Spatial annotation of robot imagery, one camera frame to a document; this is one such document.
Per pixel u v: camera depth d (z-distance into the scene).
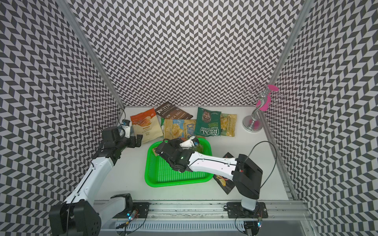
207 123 1.05
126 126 0.73
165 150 0.57
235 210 0.73
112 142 0.61
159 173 0.85
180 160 0.55
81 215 0.38
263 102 0.88
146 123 1.05
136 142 0.75
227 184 0.81
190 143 0.70
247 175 0.43
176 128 1.03
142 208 0.74
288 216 0.72
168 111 1.12
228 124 1.04
